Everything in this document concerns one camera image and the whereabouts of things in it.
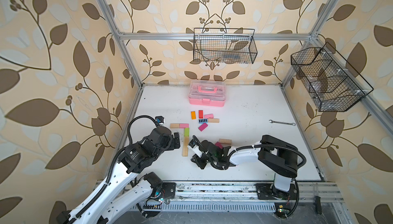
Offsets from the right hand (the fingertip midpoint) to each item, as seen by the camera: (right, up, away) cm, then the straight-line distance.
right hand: (192, 157), depth 85 cm
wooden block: (-13, +16, +14) cm, 25 cm away
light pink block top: (+10, +22, +17) cm, 29 cm away
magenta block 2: (+15, +6, +5) cm, 17 cm away
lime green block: (-4, +12, +11) cm, 17 cm away
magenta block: (+6, +15, +13) cm, 21 cm away
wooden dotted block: (+19, +8, +4) cm, 21 cm away
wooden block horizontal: (+13, +19, +16) cm, 28 cm away
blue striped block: (+6, +19, +14) cm, 24 cm away
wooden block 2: (-5, +8, +6) cm, 11 cm away
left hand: (-10, +16, -14) cm, 23 cm away
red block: (+4, +23, +18) cm, 29 cm away
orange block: (-1, +22, +17) cm, 28 cm away
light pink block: (-7, +16, +13) cm, 21 cm away
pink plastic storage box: (+10, +37, +17) cm, 42 cm away
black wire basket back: (+20, +68, +11) cm, 71 cm away
